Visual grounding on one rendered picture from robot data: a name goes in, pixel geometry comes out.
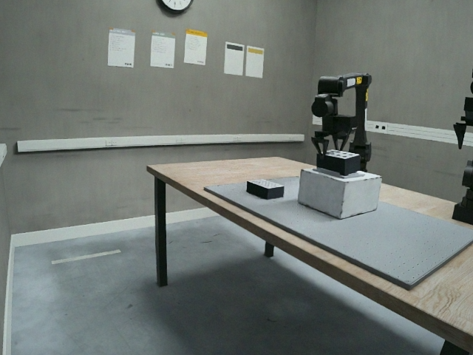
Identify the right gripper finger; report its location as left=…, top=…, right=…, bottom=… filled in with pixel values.
left=333, top=135, right=349, bottom=151
left=311, top=139, right=329, bottom=160

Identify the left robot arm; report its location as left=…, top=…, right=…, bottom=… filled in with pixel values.
left=454, top=97, right=473, bottom=214

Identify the white plate with round holes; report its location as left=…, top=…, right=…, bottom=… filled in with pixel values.
left=316, top=149, right=361, bottom=176

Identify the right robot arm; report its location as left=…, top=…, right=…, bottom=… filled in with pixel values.
left=311, top=72, right=372, bottom=173

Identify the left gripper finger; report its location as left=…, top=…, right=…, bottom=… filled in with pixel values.
left=453, top=124, right=466, bottom=149

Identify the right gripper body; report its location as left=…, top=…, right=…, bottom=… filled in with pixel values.
left=311, top=117, right=349, bottom=140

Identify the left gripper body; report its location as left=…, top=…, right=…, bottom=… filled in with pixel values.
left=456, top=116, right=473, bottom=126

